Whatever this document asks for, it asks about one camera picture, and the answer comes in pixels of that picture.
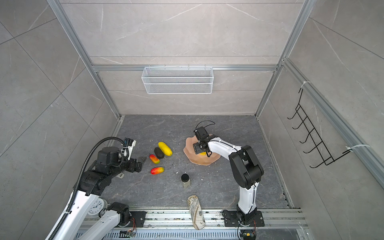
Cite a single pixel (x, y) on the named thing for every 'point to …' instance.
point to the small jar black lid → (185, 177)
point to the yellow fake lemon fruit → (165, 149)
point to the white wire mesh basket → (177, 80)
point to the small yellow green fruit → (203, 153)
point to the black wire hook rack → (320, 147)
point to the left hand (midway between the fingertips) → (135, 152)
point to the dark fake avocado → (158, 153)
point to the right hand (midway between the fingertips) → (201, 145)
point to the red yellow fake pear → (157, 170)
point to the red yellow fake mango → (154, 159)
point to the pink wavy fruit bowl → (198, 159)
